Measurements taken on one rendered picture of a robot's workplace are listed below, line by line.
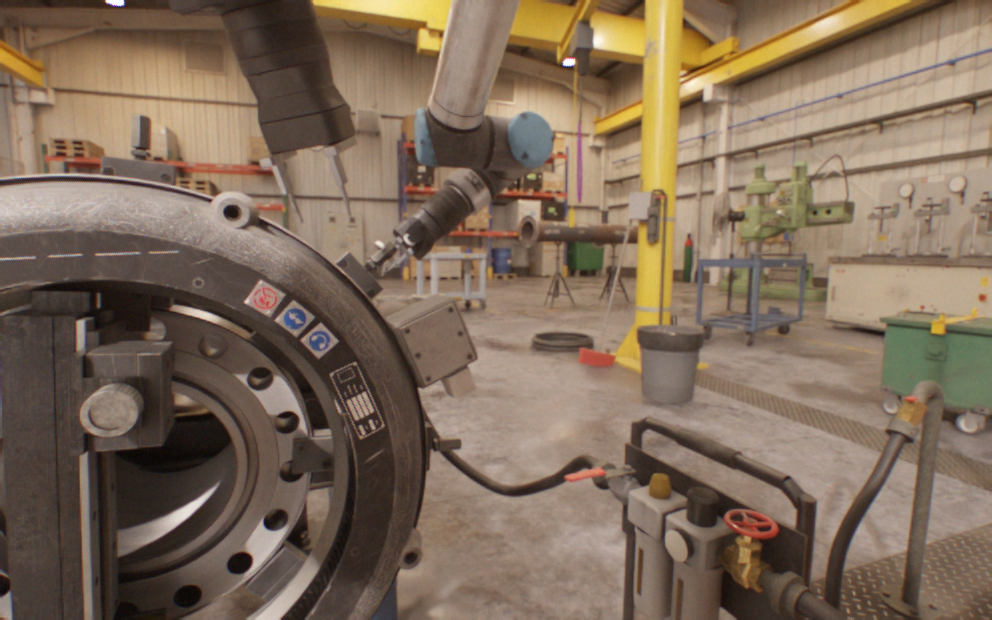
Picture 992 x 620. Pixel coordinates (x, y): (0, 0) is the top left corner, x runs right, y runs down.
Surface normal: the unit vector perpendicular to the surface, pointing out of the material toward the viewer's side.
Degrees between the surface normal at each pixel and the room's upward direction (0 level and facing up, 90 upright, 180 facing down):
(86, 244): 90
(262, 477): 90
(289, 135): 114
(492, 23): 144
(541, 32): 90
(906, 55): 90
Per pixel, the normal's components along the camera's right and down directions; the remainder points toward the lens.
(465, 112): 0.22, 0.87
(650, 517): -0.90, 0.05
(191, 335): 0.43, 0.11
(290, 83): -0.10, 0.63
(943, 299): -0.99, 0.02
